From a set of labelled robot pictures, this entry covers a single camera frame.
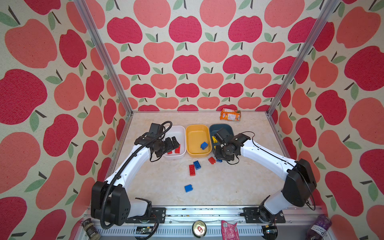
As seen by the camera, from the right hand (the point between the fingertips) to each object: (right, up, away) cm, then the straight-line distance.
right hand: (220, 155), depth 84 cm
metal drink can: (-13, -26, -22) cm, 37 cm away
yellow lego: (-5, +10, -14) cm, 18 cm away
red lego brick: (-26, 0, +14) cm, 29 cm away
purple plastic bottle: (+41, -31, -18) cm, 54 cm away
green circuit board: (-39, -34, -12) cm, 53 cm away
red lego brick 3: (-16, -10, +4) cm, 19 cm away
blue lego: (-13, -7, +7) cm, 16 cm away
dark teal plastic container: (0, +15, +25) cm, 29 cm away
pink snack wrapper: (+2, -33, -15) cm, 36 cm away
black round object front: (+22, -35, -12) cm, 43 cm away
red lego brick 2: (-30, -1, +13) cm, 33 cm away
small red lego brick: (-3, -5, +8) cm, 10 cm away
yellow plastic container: (-13, +10, +23) cm, 28 cm away
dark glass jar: (-64, -31, -15) cm, 73 cm away
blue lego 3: (-18, -19, 0) cm, 26 cm away
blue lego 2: (-8, +4, +15) cm, 17 cm away
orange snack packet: (+15, +26, +32) cm, 44 cm away
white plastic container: (-25, +12, +24) cm, 36 cm away
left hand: (-25, +5, -1) cm, 26 cm away
